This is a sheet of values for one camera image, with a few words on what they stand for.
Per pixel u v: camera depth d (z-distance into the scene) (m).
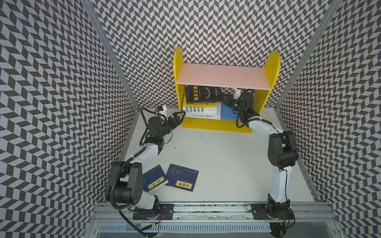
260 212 0.72
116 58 0.92
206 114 0.93
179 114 0.75
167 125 0.70
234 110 0.83
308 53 0.83
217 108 0.91
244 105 0.74
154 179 0.81
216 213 0.74
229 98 0.82
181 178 0.83
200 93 0.91
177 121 0.74
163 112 0.77
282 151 0.54
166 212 0.72
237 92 0.82
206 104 0.89
